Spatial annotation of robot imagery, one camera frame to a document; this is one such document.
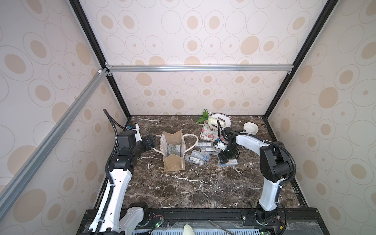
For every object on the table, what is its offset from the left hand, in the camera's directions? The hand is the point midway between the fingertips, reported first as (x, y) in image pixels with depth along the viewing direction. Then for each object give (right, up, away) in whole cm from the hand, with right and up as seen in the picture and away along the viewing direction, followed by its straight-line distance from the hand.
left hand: (154, 136), depth 75 cm
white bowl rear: (+64, +4, +35) cm, 74 cm away
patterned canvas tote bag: (+7, -17, +14) cm, 23 cm away
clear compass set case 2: (+6, -10, +21) cm, 24 cm away
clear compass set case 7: (+26, -13, +21) cm, 36 cm away
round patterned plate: (+45, +14, +41) cm, 63 cm away
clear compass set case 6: (+21, -16, +19) cm, 32 cm away
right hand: (+44, -15, +19) cm, 51 cm away
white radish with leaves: (+34, +11, +37) cm, 52 cm away
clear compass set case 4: (+28, -7, +25) cm, 39 cm away
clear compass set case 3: (+46, -17, +17) cm, 52 cm away
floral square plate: (+33, 0, +34) cm, 47 cm away
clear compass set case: (+10, -10, +22) cm, 26 cm away
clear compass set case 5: (+31, -11, +22) cm, 40 cm away
